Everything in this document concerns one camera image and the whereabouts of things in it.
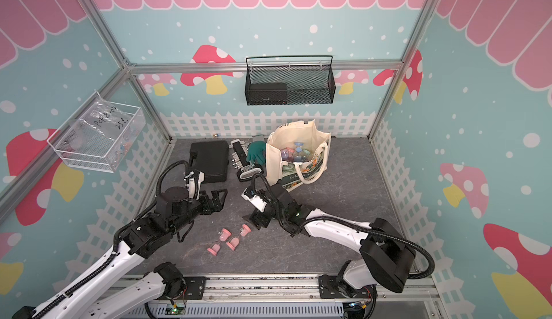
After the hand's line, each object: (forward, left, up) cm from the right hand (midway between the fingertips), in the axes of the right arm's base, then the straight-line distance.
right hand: (250, 207), depth 79 cm
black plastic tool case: (+32, +24, -9) cm, 41 cm away
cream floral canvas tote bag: (+29, -19, -3) cm, 35 cm away
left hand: (+1, +10, +8) cm, 13 cm away
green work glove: (+38, +2, -12) cm, 40 cm away
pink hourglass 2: (-4, +3, -11) cm, 12 cm away
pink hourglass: (-11, +14, -11) cm, 21 cm away
